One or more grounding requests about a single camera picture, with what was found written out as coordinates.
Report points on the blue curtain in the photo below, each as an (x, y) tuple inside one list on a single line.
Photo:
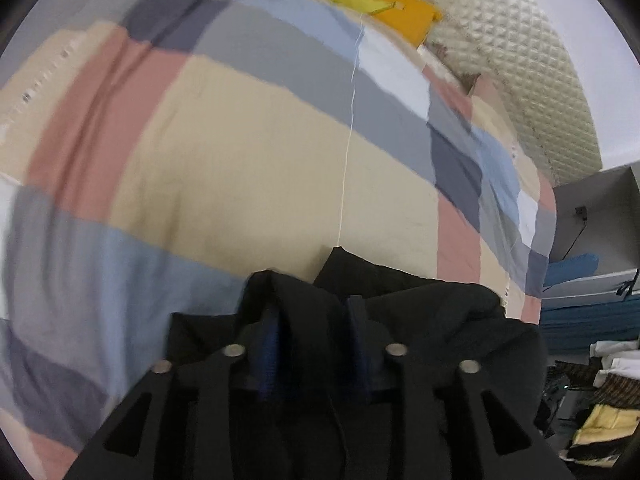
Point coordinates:
[(590, 320)]

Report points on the yellow pillow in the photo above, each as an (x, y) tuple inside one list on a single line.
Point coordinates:
[(400, 10)]

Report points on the black puffer jacket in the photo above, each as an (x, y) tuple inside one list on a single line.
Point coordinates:
[(425, 310)]

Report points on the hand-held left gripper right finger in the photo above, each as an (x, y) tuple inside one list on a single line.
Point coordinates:
[(357, 345)]

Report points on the assorted clothes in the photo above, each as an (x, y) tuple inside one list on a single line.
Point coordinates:
[(605, 405)]

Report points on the white desk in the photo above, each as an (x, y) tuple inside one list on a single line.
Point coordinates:
[(590, 287)]

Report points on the black wall plug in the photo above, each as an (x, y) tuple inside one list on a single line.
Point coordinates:
[(581, 212)]

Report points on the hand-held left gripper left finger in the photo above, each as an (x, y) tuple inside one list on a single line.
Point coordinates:
[(267, 355)]

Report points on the cream quilted headboard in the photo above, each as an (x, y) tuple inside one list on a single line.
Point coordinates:
[(525, 60)]

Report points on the patchwork plaid quilt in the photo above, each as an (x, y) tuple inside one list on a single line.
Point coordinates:
[(200, 135)]

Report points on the blue chair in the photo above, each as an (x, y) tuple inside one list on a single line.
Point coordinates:
[(575, 265)]

